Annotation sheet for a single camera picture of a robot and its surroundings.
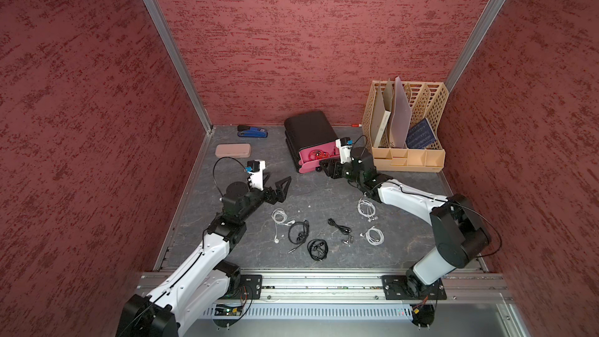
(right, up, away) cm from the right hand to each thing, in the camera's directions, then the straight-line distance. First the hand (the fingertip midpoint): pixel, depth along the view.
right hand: (323, 165), depth 88 cm
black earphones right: (+8, -24, -2) cm, 26 cm away
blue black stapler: (-37, +16, +29) cm, 49 cm away
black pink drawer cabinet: (-4, +12, +24) cm, 27 cm away
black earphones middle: (-13, -24, -1) cm, 28 cm away
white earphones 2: (+18, -18, +4) cm, 26 cm away
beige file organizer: (+48, +29, +13) cm, 57 cm away
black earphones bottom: (-2, -30, -6) cm, 30 cm away
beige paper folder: (+22, +21, -1) cm, 31 cm away
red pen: (+22, +19, +35) cm, 46 cm away
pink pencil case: (-40, +6, +23) cm, 46 cm away
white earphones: (-17, -18, +2) cm, 25 cm away
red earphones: (-3, +4, +4) cm, 7 cm away
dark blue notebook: (+45, +13, +15) cm, 49 cm away
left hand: (-15, -4, -10) cm, 19 cm away
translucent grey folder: (+37, +22, +16) cm, 46 cm away
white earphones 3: (+19, -26, -2) cm, 33 cm away
